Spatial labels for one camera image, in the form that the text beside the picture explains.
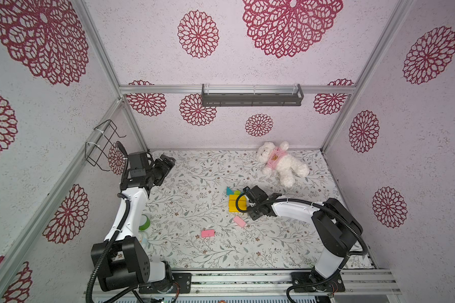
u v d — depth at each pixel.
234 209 0.78
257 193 0.74
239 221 0.90
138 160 0.61
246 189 0.85
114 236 0.42
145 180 0.58
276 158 1.06
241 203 0.80
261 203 0.72
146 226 0.87
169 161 0.75
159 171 0.73
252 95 0.93
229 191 1.00
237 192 0.97
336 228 0.47
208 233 0.87
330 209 0.46
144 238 0.83
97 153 0.75
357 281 0.76
